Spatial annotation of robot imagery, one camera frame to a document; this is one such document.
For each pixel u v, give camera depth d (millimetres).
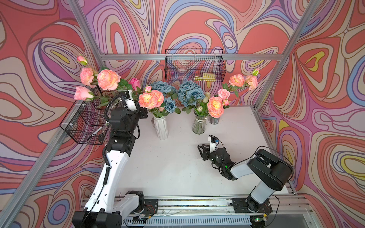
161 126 877
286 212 728
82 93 494
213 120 1054
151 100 586
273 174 470
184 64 908
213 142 768
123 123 481
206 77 910
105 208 375
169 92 735
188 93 758
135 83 599
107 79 485
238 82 651
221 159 678
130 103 571
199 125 995
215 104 651
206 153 778
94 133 731
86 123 739
